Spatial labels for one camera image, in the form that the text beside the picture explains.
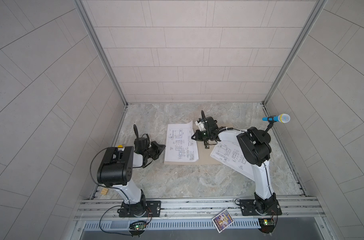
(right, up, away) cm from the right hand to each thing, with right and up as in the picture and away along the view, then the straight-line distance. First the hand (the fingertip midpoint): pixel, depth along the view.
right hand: (191, 137), depth 98 cm
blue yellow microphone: (+48, +13, -21) cm, 54 cm away
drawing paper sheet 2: (+23, -8, -7) cm, 25 cm away
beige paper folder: (+8, -9, -8) cm, 14 cm away
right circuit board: (+36, -35, -29) cm, 58 cm away
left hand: (-14, -3, -5) cm, 15 cm away
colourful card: (+14, -33, -31) cm, 47 cm away
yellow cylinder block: (-45, -5, -5) cm, 45 cm away
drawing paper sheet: (-7, -5, -4) cm, 10 cm away
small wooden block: (-45, -24, -22) cm, 55 cm away
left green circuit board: (-23, -34, -33) cm, 53 cm away
